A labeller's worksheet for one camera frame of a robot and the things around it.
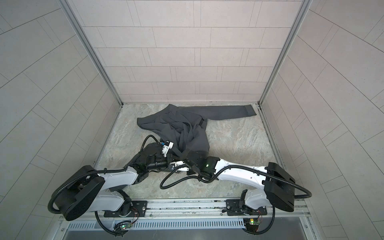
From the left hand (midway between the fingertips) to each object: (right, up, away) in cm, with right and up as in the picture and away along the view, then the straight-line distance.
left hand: (186, 162), depth 77 cm
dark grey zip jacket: (-3, +17, +18) cm, 25 cm away
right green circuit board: (+32, -25, -9) cm, 42 cm away
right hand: (-1, +1, +2) cm, 2 cm away
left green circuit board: (-25, -24, -13) cm, 37 cm away
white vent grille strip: (-32, -27, -8) cm, 42 cm away
